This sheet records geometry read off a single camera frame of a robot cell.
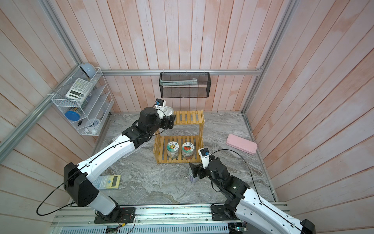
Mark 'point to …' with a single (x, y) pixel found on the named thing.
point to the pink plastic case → (241, 144)
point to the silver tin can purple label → (191, 176)
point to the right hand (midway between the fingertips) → (197, 158)
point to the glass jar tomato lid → (187, 150)
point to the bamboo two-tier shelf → (195, 117)
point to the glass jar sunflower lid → (172, 149)
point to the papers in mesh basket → (194, 81)
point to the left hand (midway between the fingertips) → (167, 115)
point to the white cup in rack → (92, 124)
